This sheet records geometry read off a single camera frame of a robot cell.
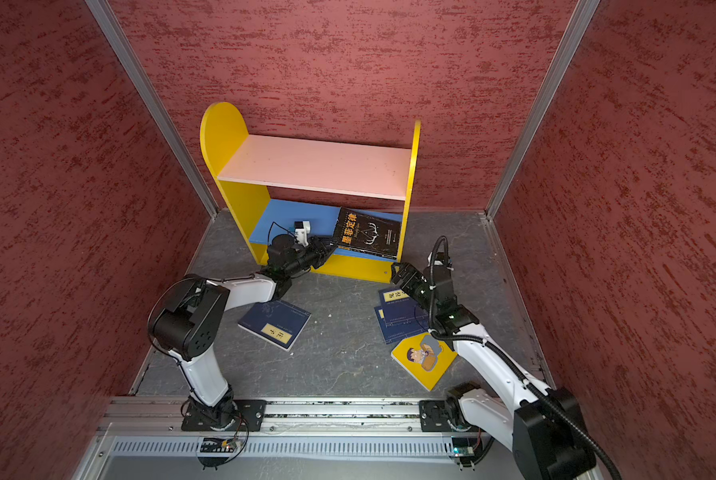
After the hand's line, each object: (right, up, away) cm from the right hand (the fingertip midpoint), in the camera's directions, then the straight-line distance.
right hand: (397, 277), depth 83 cm
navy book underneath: (-1, -17, +4) cm, 17 cm away
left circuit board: (-46, -40, -11) cm, 62 cm away
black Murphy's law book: (-9, +13, +9) cm, 18 cm away
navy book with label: (+2, -11, +9) cm, 14 cm away
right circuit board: (+15, -39, -13) cm, 44 cm away
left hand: (-16, +9, +5) cm, 19 cm away
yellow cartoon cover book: (+8, -23, 0) cm, 25 cm away
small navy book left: (-37, -15, +6) cm, 40 cm away
